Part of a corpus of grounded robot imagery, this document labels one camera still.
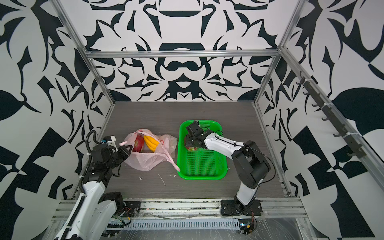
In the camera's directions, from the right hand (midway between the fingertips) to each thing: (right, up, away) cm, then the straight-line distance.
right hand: (190, 139), depth 91 cm
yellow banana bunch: (-23, -2, -2) cm, 23 cm away
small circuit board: (+26, -37, -20) cm, 50 cm away
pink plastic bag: (-22, -10, -12) cm, 27 cm away
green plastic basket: (+6, -14, -2) cm, 15 cm away
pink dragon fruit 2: (+1, -5, -4) cm, 6 cm away
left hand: (-31, -1, -10) cm, 33 cm away
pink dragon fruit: (-31, -2, -2) cm, 31 cm away
